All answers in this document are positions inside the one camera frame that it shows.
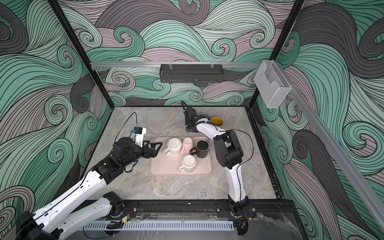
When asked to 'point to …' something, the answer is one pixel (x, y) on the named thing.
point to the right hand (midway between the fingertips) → (192, 126)
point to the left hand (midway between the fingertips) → (156, 142)
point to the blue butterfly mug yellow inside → (217, 121)
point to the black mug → (201, 150)
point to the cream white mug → (188, 162)
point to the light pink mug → (187, 147)
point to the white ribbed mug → (174, 147)
